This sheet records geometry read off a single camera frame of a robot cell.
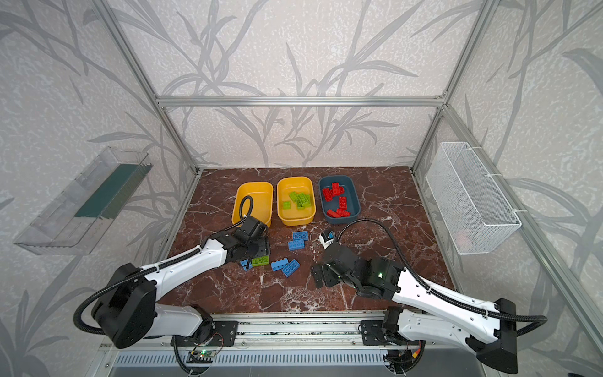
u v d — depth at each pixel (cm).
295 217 101
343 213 102
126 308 41
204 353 71
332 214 101
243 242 65
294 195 107
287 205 105
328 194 108
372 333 74
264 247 79
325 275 61
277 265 87
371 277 49
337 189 108
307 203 103
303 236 95
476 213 61
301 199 104
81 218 64
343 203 105
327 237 63
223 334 73
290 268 87
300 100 94
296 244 94
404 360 73
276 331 75
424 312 47
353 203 105
